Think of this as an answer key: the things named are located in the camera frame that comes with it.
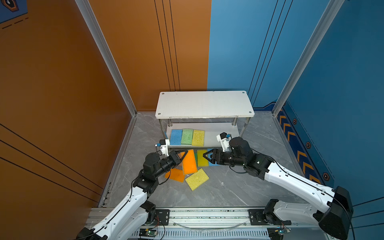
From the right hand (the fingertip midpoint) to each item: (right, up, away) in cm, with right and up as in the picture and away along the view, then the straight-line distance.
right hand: (204, 158), depth 70 cm
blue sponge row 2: (-17, +8, +26) cm, 32 cm away
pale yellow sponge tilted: (-3, -15, +14) cm, 21 cm away
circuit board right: (+35, -36, 0) cm, 50 cm away
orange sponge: (-15, -13, +14) cm, 25 cm away
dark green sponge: (-4, -1, +3) cm, 5 cm away
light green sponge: (-10, +8, +25) cm, 28 cm away
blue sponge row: (+2, -1, -6) cm, 7 cm away
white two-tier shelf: (+5, +22, +4) cm, 23 cm away
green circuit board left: (-27, -36, 0) cm, 45 cm away
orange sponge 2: (-7, -3, +1) cm, 8 cm away
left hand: (-8, +3, +2) cm, 8 cm away
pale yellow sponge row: (-3, +7, +24) cm, 25 cm away
